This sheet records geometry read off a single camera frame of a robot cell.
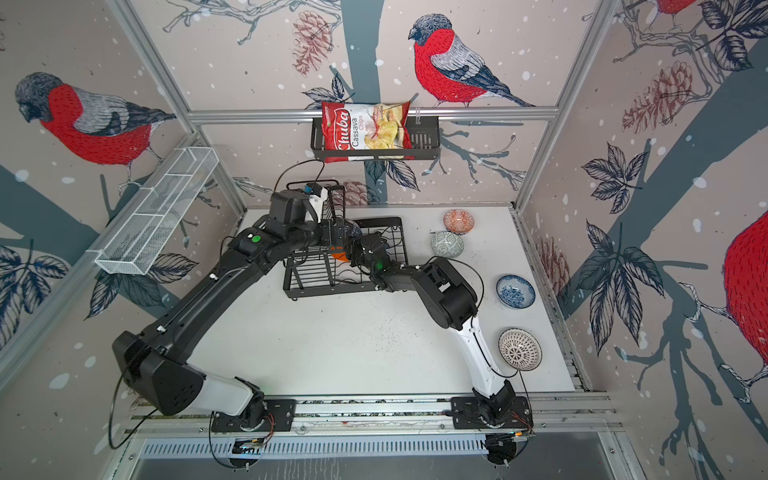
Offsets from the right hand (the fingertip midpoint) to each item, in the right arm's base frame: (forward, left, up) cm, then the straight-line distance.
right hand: (335, 242), depth 96 cm
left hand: (-10, -7, +20) cm, 23 cm away
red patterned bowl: (+20, -43, -10) cm, 49 cm away
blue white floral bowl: (-9, -59, -12) cm, 61 cm away
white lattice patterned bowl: (-28, -57, -13) cm, 65 cm away
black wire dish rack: (-14, -2, +5) cm, 15 cm away
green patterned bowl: (+8, -38, -11) cm, 41 cm away
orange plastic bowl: (0, 0, -7) cm, 7 cm away
